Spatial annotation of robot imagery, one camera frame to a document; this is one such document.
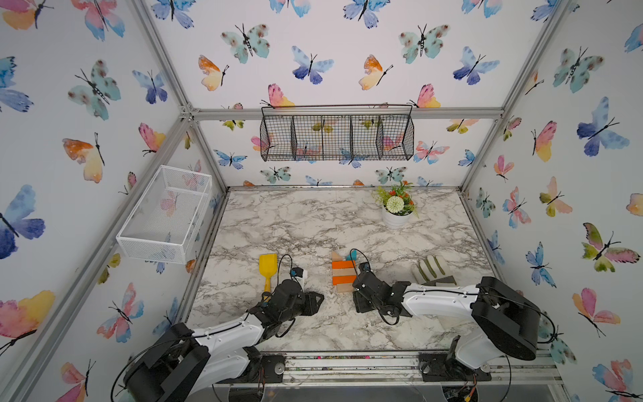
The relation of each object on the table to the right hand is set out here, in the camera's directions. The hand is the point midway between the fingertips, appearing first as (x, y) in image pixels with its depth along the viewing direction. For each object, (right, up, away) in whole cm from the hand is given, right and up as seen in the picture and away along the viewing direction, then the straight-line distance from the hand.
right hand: (361, 296), depth 87 cm
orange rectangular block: (-6, +9, +11) cm, 15 cm away
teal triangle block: (-2, +12, +10) cm, 16 cm away
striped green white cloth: (+26, +8, +7) cm, 28 cm away
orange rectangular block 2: (-6, +5, +4) cm, 8 cm away
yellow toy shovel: (-34, +8, +9) cm, 36 cm away
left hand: (-13, 0, -2) cm, 13 cm away
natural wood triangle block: (-8, +12, +11) cm, 18 cm away
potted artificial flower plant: (+14, +31, +6) cm, 35 cm away
